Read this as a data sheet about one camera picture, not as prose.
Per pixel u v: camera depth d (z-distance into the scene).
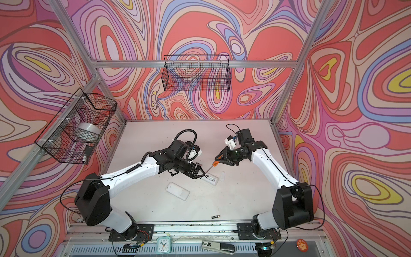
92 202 0.42
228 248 0.65
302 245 0.70
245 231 0.72
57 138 0.66
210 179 0.90
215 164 0.78
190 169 0.70
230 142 0.78
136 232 0.72
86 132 0.70
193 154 0.74
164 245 0.69
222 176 0.91
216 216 0.78
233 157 0.71
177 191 0.86
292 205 0.44
